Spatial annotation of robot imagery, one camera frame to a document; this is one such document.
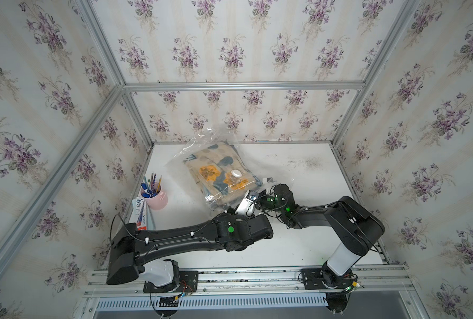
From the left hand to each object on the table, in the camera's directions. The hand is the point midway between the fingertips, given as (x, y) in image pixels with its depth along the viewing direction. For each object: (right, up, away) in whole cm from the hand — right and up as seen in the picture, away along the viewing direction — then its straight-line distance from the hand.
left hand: (242, 211), depth 73 cm
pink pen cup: (-38, +3, +12) cm, 40 cm away
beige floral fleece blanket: (-10, +14, +19) cm, 25 cm away
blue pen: (-44, +8, +14) cm, 47 cm away
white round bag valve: (-2, +13, +17) cm, 22 cm away
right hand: (+2, +4, +11) cm, 12 cm away
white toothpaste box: (-46, -3, +15) cm, 49 cm away
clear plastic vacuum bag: (-21, +32, +43) cm, 57 cm away
